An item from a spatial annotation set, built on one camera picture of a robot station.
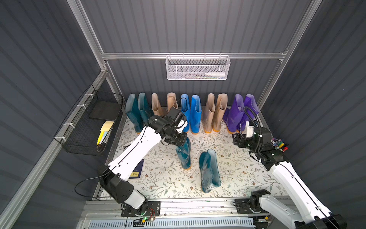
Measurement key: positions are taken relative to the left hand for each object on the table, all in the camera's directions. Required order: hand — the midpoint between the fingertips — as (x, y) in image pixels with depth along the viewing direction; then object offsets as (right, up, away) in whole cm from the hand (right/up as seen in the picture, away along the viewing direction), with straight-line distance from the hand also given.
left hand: (185, 144), depth 72 cm
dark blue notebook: (-29, -19, +13) cm, 37 cm away
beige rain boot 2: (-9, +25, +21) cm, 34 cm away
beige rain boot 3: (+14, +16, +15) cm, 26 cm away
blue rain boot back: (+6, +16, +11) cm, 20 cm away
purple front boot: (+30, +16, +21) cm, 40 cm away
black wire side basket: (-51, +8, +2) cm, 52 cm away
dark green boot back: (-25, +19, +12) cm, 34 cm away
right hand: (+31, +4, +6) cm, 32 cm away
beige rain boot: (-17, +19, +12) cm, 28 cm away
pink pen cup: (+54, -1, +10) cm, 55 cm away
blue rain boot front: (0, +19, +12) cm, 22 cm away
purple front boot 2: (+41, +24, +17) cm, 51 cm away
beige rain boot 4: (+24, +22, +24) cm, 41 cm away
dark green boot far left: (-31, +17, +11) cm, 37 cm away
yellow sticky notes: (-41, +7, 0) cm, 42 cm away
